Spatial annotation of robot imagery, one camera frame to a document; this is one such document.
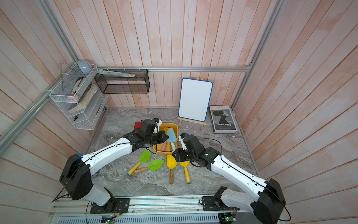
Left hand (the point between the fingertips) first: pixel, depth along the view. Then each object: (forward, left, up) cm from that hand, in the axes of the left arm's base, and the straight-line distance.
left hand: (168, 139), depth 82 cm
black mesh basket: (+44, +46, +8) cm, 64 cm away
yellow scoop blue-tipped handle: (-9, -11, -16) cm, 21 cm away
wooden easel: (+22, -17, -10) cm, 29 cm away
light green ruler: (+40, +37, +19) cm, 57 cm away
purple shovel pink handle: (+2, +4, -13) cm, 13 cm away
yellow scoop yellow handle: (+3, 0, -13) cm, 14 cm away
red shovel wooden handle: (+22, +25, -15) cm, 37 cm away
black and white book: (+25, -41, -12) cm, 50 cm away
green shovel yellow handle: (-4, +17, -16) cm, 24 cm away
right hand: (-9, -4, -1) cm, 10 cm away
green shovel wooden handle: (-14, +19, -14) cm, 27 cm away
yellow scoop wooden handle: (-9, -2, -16) cm, 18 cm away
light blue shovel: (+2, -2, -2) cm, 4 cm away
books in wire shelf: (+10, +48, +18) cm, 52 cm away
